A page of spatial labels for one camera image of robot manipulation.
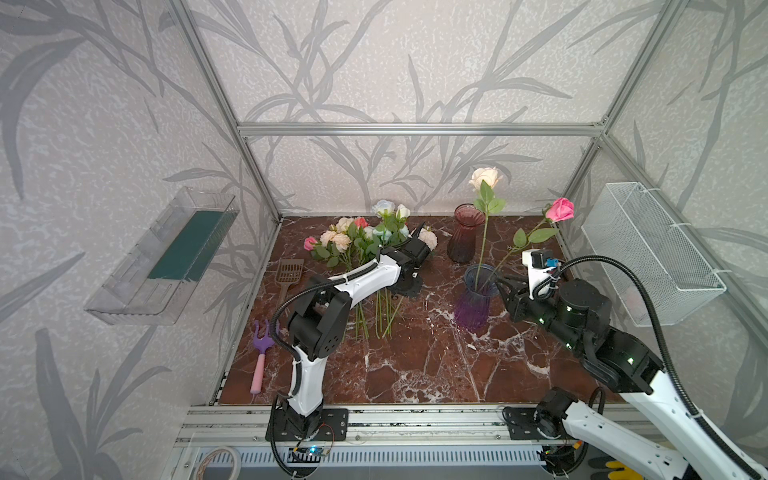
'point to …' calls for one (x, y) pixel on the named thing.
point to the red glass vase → (461, 242)
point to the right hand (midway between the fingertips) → (500, 269)
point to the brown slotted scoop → (288, 272)
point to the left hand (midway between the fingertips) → (413, 282)
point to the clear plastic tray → (153, 283)
